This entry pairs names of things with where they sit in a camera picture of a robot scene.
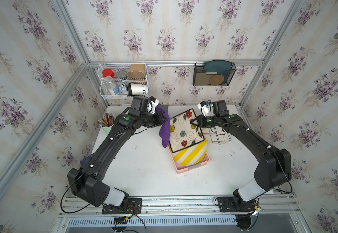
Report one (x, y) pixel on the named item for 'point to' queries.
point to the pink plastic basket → (180, 168)
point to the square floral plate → (182, 133)
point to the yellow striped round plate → (192, 155)
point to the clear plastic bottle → (110, 84)
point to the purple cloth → (164, 129)
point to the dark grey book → (165, 108)
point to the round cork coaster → (216, 80)
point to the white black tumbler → (135, 89)
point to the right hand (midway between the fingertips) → (193, 123)
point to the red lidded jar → (107, 72)
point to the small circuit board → (120, 220)
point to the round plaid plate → (217, 135)
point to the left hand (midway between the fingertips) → (170, 121)
